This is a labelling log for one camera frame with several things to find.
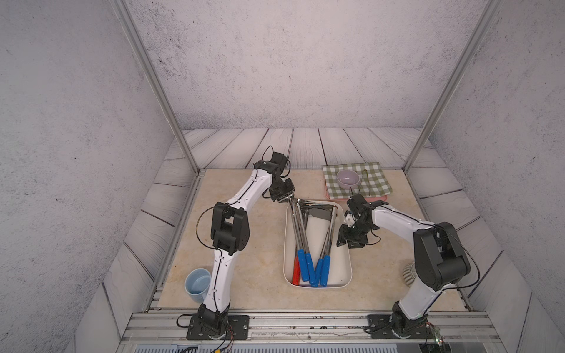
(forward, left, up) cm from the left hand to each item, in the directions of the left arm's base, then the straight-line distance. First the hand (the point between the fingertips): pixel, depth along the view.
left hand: (298, 197), depth 95 cm
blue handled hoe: (-27, -7, -8) cm, 29 cm away
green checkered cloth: (+18, -40, -10) cm, 45 cm away
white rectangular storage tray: (-22, -16, -12) cm, 30 cm away
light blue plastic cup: (-31, +39, -11) cm, 51 cm away
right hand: (-18, -17, -8) cm, 26 cm away
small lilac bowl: (+17, -26, -7) cm, 32 cm away
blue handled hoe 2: (-29, -9, -7) cm, 31 cm away
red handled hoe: (-4, -11, -5) cm, 13 cm away
